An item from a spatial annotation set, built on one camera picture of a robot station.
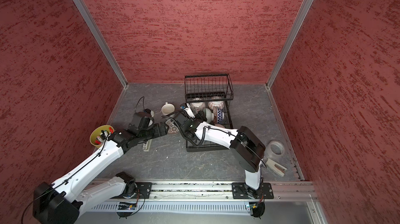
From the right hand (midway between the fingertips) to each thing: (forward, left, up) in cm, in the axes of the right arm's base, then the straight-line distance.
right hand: (197, 118), depth 87 cm
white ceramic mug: (+11, +19, -5) cm, 23 cm away
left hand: (-9, +19, +1) cm, 21 cm away
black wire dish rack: (+23, -6, -9) cm, 25 cm away
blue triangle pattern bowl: (+14, -14, -6) cm, 21 cm away
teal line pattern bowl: (+4, -7, -3) cm, 8 cm away
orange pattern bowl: (+5, -11, -5) cm, 13 cm away
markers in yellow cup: (-9, +52, -2) cm, 52 cm away
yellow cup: (-9, +53, +2) cm, 54 cm away
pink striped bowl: (+13, 0, -6) cm, 14 cm away
